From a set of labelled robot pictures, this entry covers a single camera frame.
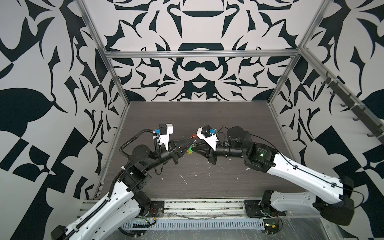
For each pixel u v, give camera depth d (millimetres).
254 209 744
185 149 578
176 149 526
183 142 568
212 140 510
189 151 595
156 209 738
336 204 402
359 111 575
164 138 533
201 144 575
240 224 713
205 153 558
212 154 519
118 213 563
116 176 512
